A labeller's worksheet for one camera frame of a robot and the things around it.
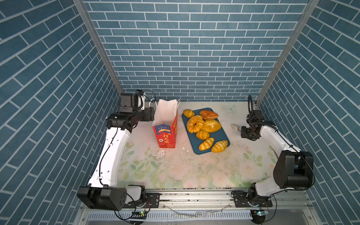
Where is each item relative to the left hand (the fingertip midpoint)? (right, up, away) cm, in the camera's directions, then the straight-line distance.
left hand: (148, 110), depth 74 cm
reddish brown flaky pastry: (+37, -3, +33) cm, 50 cm away
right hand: (+58, -14, +16) cm, 62 cm away
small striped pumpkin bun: (+31, -16, +20) cm, 40 cm away
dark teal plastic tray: (+43, -17, +25) cm, 53 cm away
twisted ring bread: (+26, -9, +25) cm, 38 cm away
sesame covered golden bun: (+38, -10, +24) cm, 46 cm away
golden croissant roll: (+42, -23, +15) cm, 50 cm away
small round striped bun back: (+22, -1, +34) cm, 41 cm away
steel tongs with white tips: (+55, -12, +25) cm, 62 cm away
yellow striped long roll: (+34, -22, +18) cm, 44 cm away
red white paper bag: (+9, -8, +1) cm, 12 cm away
